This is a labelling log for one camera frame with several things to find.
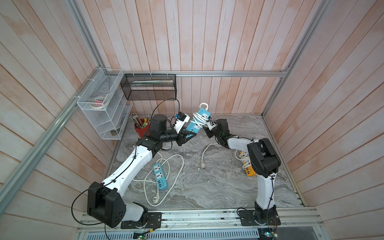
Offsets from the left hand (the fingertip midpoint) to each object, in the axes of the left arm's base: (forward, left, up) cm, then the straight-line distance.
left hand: (193, 134), depth 73 cm
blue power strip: (0, -2, +6) cm, 6 cm away
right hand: (+23, -10, -18) cm, 31 cm away
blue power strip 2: (-12, +18, -25) cm, 33 cm away
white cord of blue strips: (-23, +19, -26) cm, 40 cm away
